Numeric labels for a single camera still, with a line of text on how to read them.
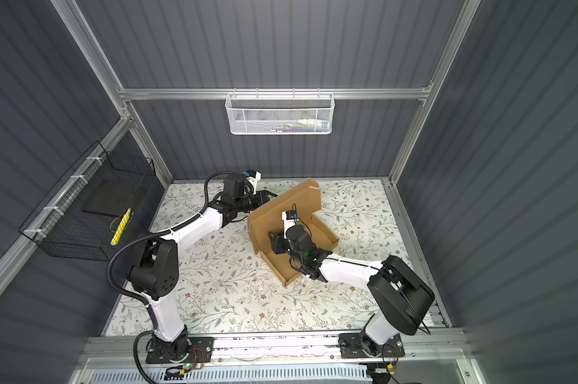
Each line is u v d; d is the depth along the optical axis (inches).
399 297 17.5
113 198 29.0
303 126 36.0
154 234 20.7
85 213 28.4
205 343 29.8
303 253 25.8
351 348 28.9
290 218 29.2
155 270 19.7
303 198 34.7
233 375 30.3
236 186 28.4
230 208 28.3
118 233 27.6
